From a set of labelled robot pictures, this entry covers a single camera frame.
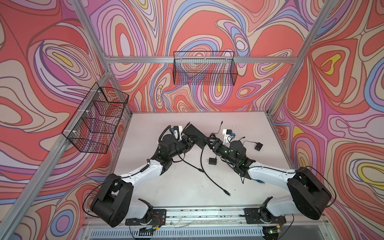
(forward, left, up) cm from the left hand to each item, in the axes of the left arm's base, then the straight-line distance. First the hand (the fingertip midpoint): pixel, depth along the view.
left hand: (201, 138), depth 76 cm
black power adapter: (+9, -40, -22) cm, 46 cm away
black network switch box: (+6, +5, 0) cm, 8 cm away
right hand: (0, -3, -5) cm, 6 cm away
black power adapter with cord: (-2, -7, -22) cm, 23 cm away
